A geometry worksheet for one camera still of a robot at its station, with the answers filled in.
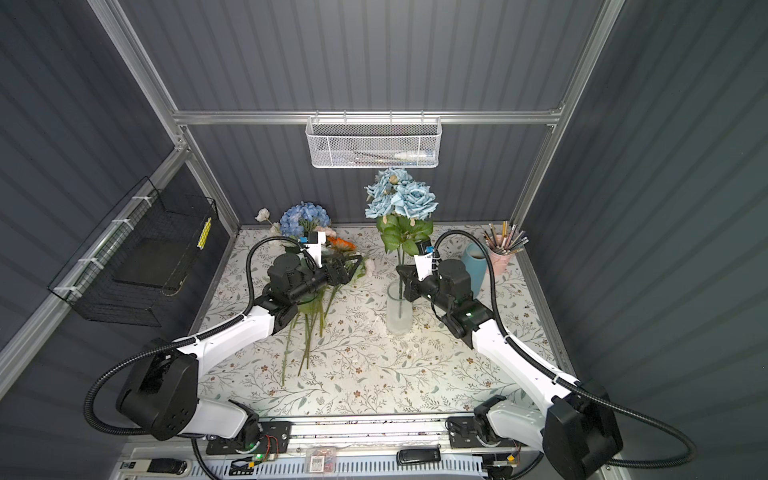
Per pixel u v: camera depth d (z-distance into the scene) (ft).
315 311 3.07
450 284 1.90
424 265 2.19
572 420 1.29
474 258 2.75
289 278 2.07
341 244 3.18
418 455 2.33
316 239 2.37
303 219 3.40
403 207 2.00
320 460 2.25
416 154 2.83
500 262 3.29
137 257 2.39
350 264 2.44
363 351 2.92
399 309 2.71
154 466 2.19
